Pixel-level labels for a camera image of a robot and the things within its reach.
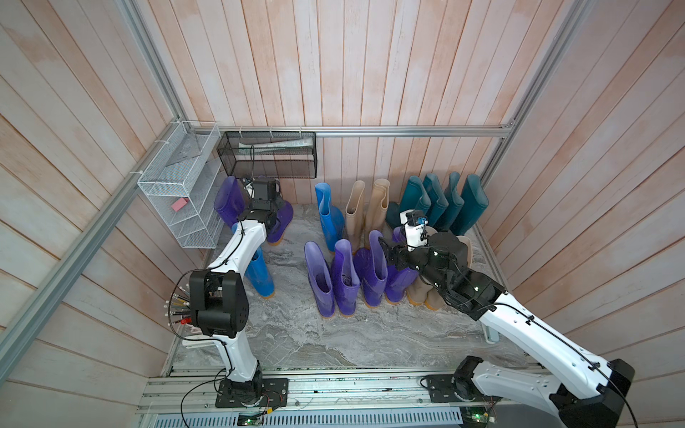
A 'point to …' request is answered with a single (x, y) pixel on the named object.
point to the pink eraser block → (179, 204)
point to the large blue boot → (331, 218)
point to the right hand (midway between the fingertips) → (389, 233)
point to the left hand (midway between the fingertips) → (273, 198)
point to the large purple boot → (397, 281)
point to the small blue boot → (259, 273)
